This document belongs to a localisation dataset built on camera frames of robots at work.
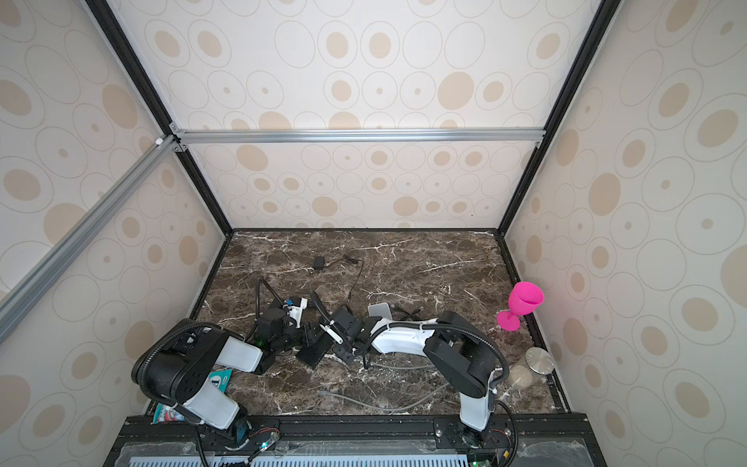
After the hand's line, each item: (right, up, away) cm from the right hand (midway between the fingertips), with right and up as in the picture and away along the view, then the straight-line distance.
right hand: (344, 343), depth 89 cm
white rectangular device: (+12, +9, +7) cm, 16 cm away
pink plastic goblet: (+52, +15, -8) cm, 54 cm away
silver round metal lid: (+51, +1, -18) cm, 54 cm away
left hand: (-4, +6, +1) cm, 7 cm away
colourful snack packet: (-44, -14, -15) cm, 48 cm away
